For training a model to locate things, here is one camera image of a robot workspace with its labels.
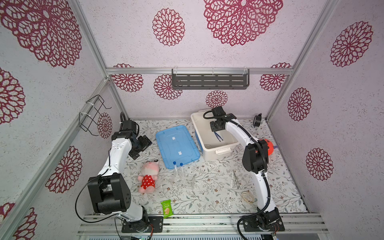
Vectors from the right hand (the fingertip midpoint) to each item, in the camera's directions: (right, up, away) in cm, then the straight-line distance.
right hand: (216, 123), depth 102 cm
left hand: (-44, -17, -16) cm, 49 cm away
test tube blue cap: (-22, -23, -24) cm, 40 cm away
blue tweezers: (+1, -7, +8) cm, 11 cm away
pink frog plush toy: (-41, -32, -18) cm, 55 cm away
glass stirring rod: (+5, -39, -16) cm, 43 cm away
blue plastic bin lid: (-28, -16, +2) cm, 32 cm away
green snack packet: (-30, -47, -24) cm, 61 cm away
